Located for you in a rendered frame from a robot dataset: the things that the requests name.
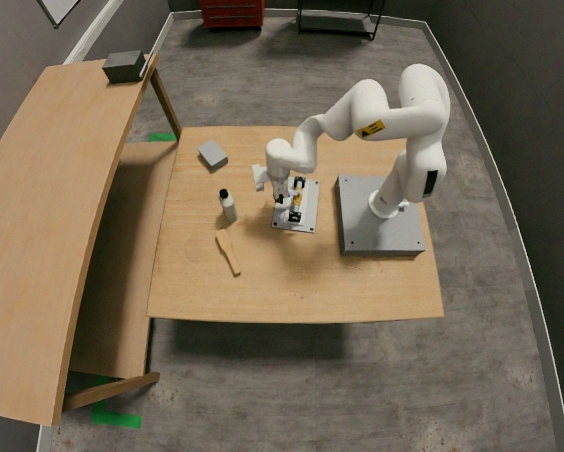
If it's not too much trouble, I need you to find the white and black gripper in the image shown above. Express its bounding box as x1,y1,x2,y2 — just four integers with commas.
271,177,289,204

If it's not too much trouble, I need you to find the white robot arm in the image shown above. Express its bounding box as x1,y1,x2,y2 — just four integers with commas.
252,64,450,219

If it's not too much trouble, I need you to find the white bottle with black cap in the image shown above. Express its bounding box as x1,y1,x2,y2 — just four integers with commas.
218,189,238,222

